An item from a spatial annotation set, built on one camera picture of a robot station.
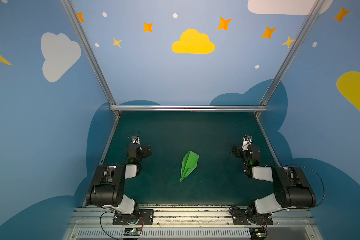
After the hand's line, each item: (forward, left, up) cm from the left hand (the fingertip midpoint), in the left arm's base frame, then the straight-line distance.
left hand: (142, 145), depth 95 cm
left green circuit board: (-45, -2, -7) cm, 46 cm away
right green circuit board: (-45, -63, -7) cm, 78 cm away
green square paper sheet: (-11, -30, -3) cm, 32 cm away
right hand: (+2, -65, +3) cm, 65 cm away
